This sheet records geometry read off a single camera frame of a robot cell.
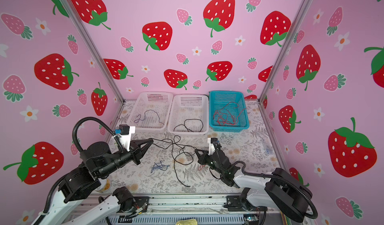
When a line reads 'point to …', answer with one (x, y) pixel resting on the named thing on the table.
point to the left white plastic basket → (151, 111)
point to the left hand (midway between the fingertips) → (151, 140)
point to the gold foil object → (187, 222)
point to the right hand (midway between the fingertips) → (194, 150)
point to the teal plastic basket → (227, 111)
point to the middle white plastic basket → (189, 114)
